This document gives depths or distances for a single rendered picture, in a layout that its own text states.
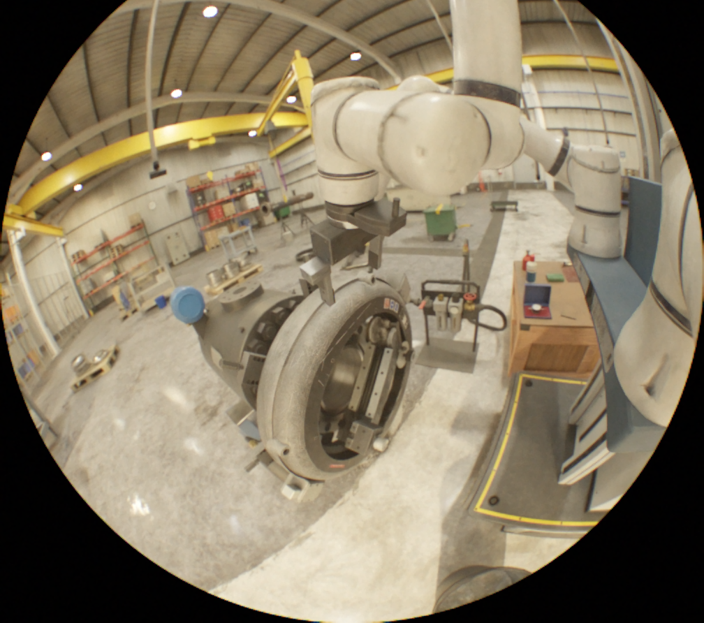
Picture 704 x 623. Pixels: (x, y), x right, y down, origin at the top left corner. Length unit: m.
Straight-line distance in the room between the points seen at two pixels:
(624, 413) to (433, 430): 1.13
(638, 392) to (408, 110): 0.36
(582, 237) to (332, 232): 0.63
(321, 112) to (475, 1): 0.23
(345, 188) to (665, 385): 0.46
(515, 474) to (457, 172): 0.94
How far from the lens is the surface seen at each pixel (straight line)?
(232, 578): 1.54
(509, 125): 0.30
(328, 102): 0.28
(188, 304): 1.09
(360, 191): 0.30
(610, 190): 0.69
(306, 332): 0.52
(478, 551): 1.25
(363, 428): 0.75
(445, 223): 3.84
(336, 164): 0.29
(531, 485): 0.99
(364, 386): 0.83
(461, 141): 0.18
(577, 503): 1.06
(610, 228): 0.71
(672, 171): 0.31
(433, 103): 0.17
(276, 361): 0.52
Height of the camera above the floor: 1.22
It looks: 21 degrees down
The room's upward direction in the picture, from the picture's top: 15 degrees counter-clockwise
